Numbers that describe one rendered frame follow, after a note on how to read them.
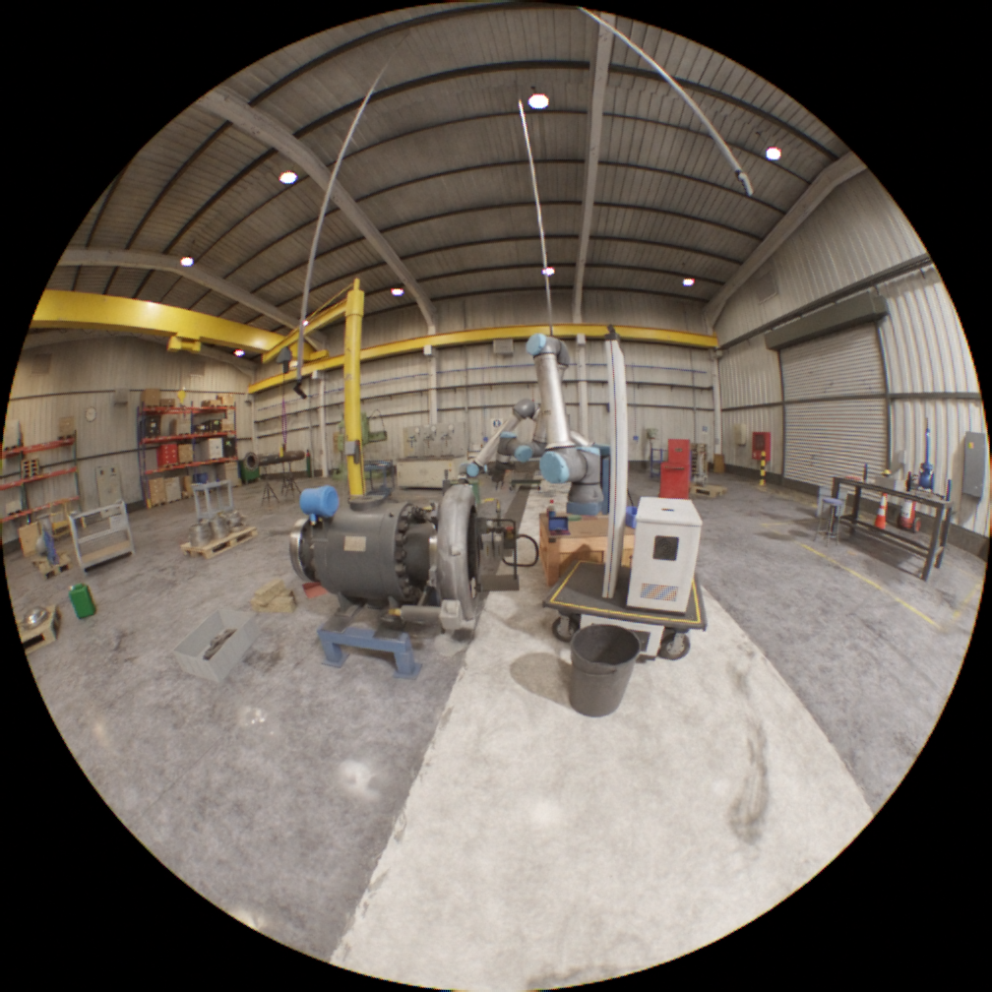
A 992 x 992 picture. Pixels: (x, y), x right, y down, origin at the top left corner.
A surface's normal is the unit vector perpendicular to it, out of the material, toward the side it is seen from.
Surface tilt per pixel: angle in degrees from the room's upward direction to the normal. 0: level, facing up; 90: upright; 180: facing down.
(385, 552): 70
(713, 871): 0
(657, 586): 90
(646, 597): 90
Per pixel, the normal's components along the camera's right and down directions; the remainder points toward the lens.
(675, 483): -0.62, 0.16
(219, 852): -0.04, -0.98
